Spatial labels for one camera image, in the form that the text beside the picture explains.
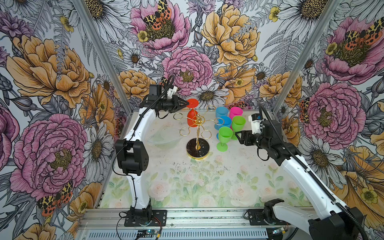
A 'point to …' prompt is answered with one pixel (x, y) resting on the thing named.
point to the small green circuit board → (148, 231)
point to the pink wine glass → (235, 111)
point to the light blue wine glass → (222, 111)
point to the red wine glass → (192, 113)
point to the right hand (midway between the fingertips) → (241, 137)
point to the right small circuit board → (282, 230)
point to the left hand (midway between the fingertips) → (188, 107)
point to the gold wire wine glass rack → (198, 148)
